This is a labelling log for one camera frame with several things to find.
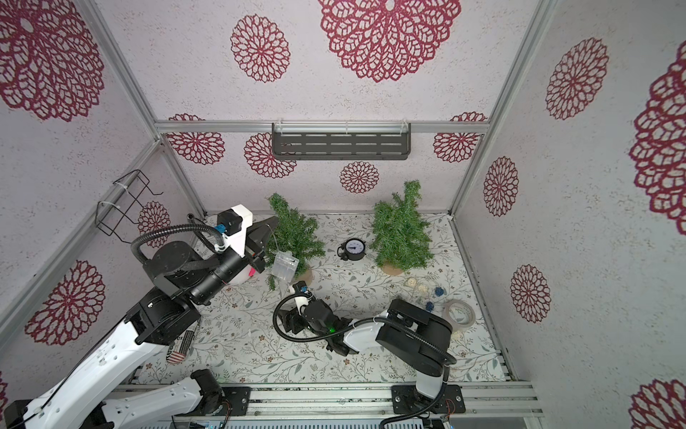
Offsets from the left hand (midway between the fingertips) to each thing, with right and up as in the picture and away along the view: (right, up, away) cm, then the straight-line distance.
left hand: (274, 222), depth 55 cm
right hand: (-4, -24, +27) cm, 37 cm away
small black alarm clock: (+18, -8, +51) cm, 54 cm away
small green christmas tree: (+33, -3, +28) cm, 43 cm away
